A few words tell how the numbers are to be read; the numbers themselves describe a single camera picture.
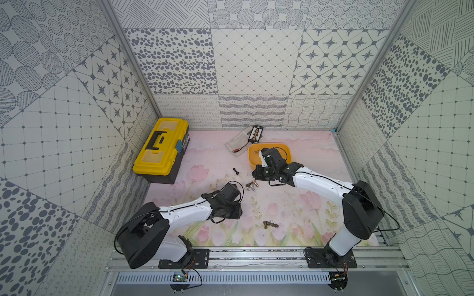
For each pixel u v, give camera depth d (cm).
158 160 84
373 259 76
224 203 67
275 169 67
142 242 42
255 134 117
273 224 82
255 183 95
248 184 95
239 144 111
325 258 67
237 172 101
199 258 73
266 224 82
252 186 95
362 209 45
